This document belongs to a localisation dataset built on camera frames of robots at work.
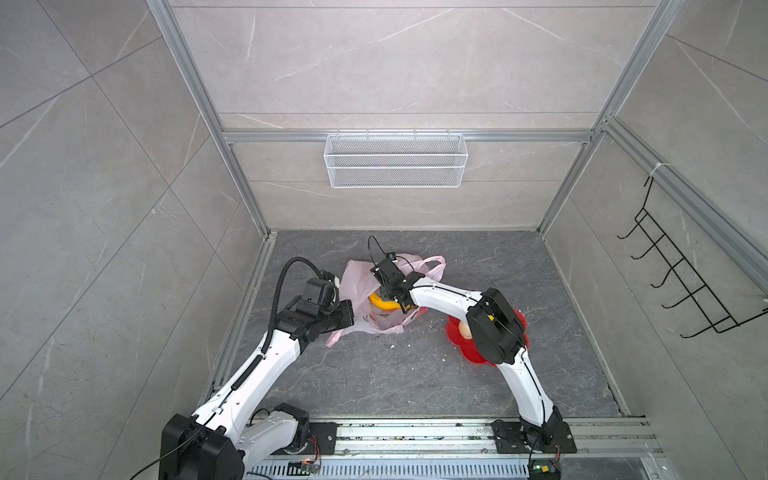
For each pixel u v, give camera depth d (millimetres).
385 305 951
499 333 554
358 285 877
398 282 756
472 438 746
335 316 686
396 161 1005
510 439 729
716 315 600
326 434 733
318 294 602
